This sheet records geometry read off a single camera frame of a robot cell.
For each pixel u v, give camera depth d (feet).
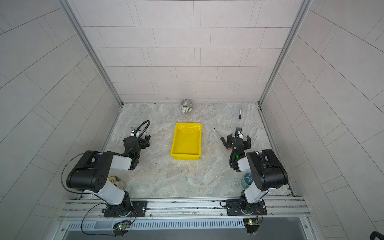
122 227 2.10
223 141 3.09
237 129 2.58
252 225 2.23
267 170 1.50
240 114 3.56
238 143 2.37
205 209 2.37
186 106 3.53
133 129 2.59
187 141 2.99
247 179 2.51
